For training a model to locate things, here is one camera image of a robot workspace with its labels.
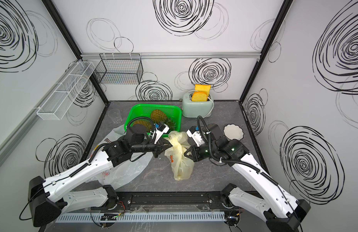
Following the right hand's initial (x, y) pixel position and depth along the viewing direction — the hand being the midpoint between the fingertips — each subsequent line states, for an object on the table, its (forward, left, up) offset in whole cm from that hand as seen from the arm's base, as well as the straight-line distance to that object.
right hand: (185, 156), depth 65 cm
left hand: (+5, +6, +1) cm, 8 cm away
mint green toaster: (+41, -4, -14) cm, 44 cm away
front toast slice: (+44, -9, -4) cm, 44 cm away
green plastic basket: (+43, +9, -18) cm, 48 cm away
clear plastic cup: (+38, +52, -18) cm, 67 cm away
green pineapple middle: (+35, +20, -14) cm, 42 cm away
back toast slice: (+51, -12, -3) cm, 53 cm away
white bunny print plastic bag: (-1, +35, -22) cm, 41 cm away
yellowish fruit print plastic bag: (-3, +1, -4) cm, 5 cm away
